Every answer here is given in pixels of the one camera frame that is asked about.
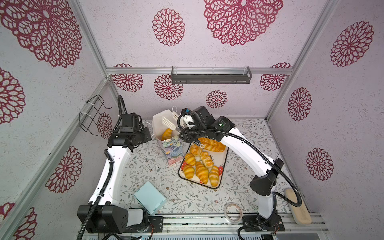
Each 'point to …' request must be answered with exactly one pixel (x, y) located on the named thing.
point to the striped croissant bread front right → (214, 176)
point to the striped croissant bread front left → (189, 171)
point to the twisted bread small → (195, 150)
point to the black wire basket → (88, 121)
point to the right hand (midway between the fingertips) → (183, 130)
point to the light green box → (150, 198)
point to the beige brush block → (299, 214)
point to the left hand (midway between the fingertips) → (146, 137)
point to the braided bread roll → (207, 159)
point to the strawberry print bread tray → (219, 159)
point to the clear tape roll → (241, 213)
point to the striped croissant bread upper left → (190, 159)
